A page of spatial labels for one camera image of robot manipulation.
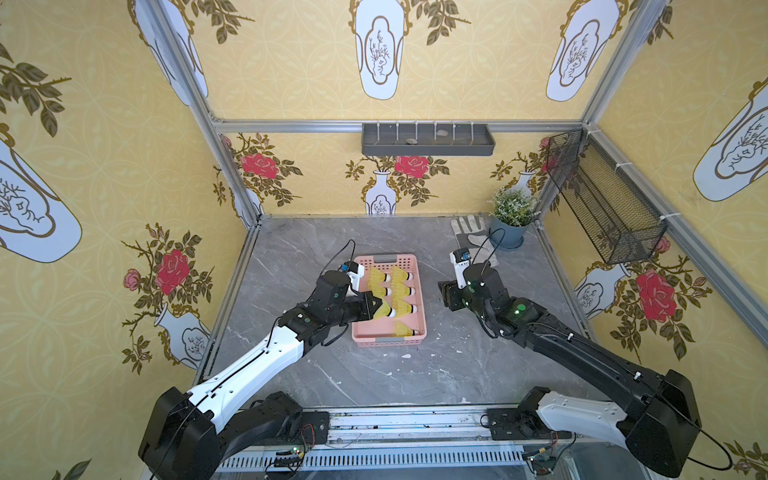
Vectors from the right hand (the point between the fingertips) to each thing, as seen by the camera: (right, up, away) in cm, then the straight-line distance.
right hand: (447, 284), depth 80 cm
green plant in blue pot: (+26, +21, +20) cm, 39 cm away
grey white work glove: (+17, +14, +34) cm, 41 cm away
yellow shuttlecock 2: (-12, 0, +19) cm, 23 cm away
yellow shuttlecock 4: (-12, -5, +16) cm, 21 cm away
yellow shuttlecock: (-20, 0, +19) cm, 28 cm away
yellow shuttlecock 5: (-17, -7, 0) cm, 18 cm away
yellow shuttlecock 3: (-19, -5, +16) cm, 25 cm away
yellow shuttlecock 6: (-12, -9, +12) cm, 19 cm away
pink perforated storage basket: (-18, -16, +9) cm, 25 cm away
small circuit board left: (-40, -41, -8) cm, 58 cm away
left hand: (-16, -5, -2) cm, 17 cm away
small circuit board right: (+22, -42, -7) cm, 48 cm away
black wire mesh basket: (+49, +16, +3) cm, 51 cm away
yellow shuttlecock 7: (-12, -15, +7) cm, 20 cm away
